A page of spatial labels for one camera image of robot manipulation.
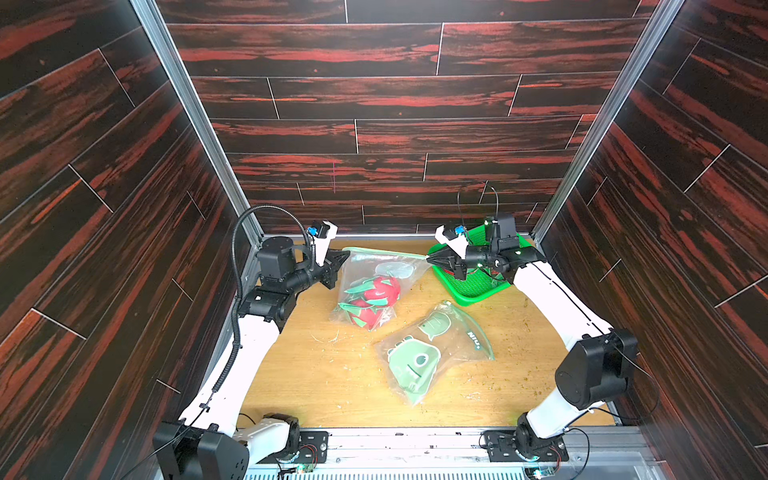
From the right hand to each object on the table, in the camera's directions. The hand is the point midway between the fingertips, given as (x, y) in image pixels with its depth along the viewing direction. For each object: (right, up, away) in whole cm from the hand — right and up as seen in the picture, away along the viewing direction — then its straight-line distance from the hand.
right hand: (436, 253), depth 81 cm
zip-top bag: (-3, -28, -1) cm, 28 cm away
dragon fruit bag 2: (-21, -17, +3) cm, 27 cm away
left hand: (-24, 0, -10) cm, 26 cm away
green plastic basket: (+20, -11, +23) cm, 32 cm away
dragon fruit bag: (-16, -11, +2) cm, 19 cm away
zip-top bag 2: (-20, -3, -9) cm, 22 cm away
